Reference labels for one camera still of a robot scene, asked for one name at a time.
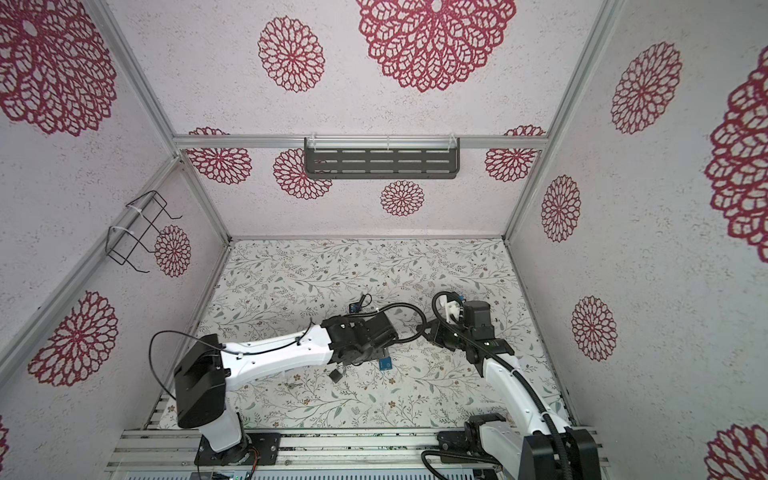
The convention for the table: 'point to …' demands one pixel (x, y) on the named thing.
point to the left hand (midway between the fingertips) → (373, 352)
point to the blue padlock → (385, 363)
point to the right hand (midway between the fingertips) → (418, 324)
